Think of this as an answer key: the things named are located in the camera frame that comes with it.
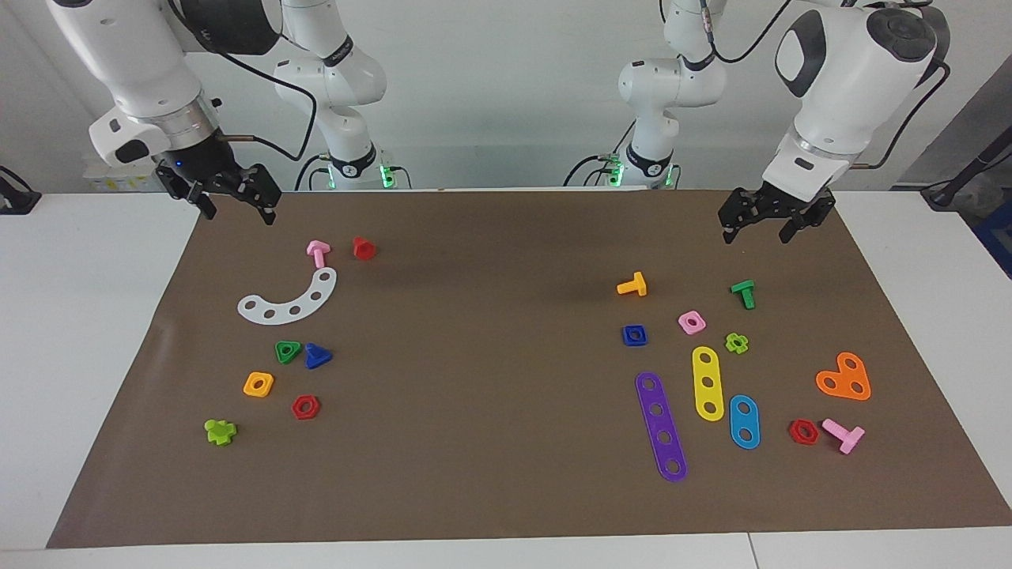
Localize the black left base cable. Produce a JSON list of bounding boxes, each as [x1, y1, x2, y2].
[[562, 153, 627, 188]]

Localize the black tripod stand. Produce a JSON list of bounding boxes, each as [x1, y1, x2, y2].
[[921, 126, 1012, 211]]

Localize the purple perforated strip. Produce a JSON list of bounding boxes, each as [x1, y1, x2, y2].
[[635, 371, 689, 483]]

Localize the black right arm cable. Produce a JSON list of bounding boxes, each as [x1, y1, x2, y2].
[[210, 47, 319, 163]]

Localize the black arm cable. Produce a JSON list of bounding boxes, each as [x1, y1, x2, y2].
[[700, 0, 950, 171], [210, 47, 319, 163]]

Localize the white box yellow labels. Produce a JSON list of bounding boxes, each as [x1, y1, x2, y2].
[[83, 162, 171, 194]]

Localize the black right base cable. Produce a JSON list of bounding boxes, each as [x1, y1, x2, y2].
[[295, 153, 334, 191]]

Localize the brown table mat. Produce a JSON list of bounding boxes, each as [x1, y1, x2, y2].
[[46, 188, 1012, 548]]

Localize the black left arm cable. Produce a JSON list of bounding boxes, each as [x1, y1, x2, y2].
[[700, 0, 950, 171]]

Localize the blue crate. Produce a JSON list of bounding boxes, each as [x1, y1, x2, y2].
[[972, 202, 1012, 279]]

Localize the black base cable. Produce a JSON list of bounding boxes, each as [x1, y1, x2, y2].
[[295, 153, 334, 191], [562, 153, 627, 188]]

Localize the black clamp stand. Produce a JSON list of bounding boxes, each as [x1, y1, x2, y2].
[[0, 164, 42, 216]]

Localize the orange heart-shaped plate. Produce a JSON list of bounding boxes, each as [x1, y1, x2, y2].
[[815, 352, 872, 401]]

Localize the yellow perforated strip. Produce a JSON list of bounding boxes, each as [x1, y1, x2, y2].
[[692, 345, 726, 423]]

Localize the white curved perforated strip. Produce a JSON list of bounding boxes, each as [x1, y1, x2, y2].
[[237, 266, 338, 326]]

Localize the blue perforated strip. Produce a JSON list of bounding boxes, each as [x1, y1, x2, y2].
[[728, 394, 761, 450]]

